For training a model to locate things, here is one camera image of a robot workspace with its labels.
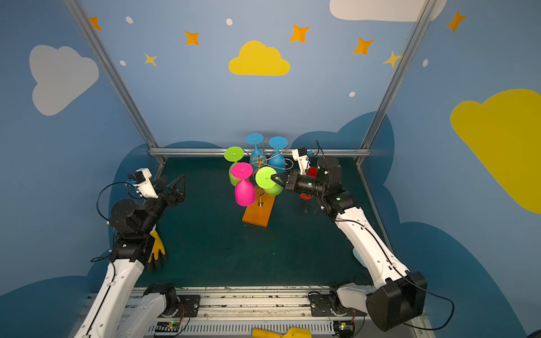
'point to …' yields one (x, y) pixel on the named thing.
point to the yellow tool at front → (291, 332)
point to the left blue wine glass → (257, 158)
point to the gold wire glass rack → (264, 151)
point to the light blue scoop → (358, 257)
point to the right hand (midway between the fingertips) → (275, 176)
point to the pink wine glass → (244, 190)
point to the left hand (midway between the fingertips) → (174, 174)
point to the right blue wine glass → (277, 160)
